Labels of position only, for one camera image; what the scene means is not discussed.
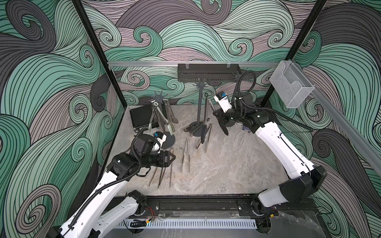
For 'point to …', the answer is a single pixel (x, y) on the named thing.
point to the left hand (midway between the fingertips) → (171, 155)
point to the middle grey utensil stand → (197, 129)
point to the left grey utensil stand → (170, 140)
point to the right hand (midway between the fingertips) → (214, 112)
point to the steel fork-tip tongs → (170, 115)
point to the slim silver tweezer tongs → (187, 142)
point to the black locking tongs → (224, 129)
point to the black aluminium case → (141, 117)
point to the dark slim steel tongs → (207, 143)
